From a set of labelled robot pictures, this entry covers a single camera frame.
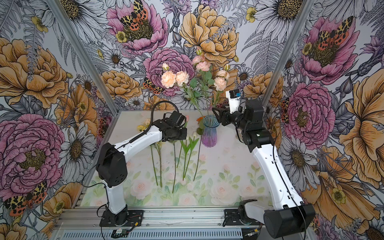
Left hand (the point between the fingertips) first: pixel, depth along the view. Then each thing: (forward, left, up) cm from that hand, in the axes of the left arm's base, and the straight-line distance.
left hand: (182, 139), depth 90 cm
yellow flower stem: (+16, +28, -9) cm, 33 cm away
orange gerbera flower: (+15, -11, -11) cm, 21 cm away
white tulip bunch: (+3, -4, -13) cm, 14 cm away
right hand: (-2, -17, +25) cm, 30 cm away
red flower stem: (-12, +5, -13) cm, 18 cm away
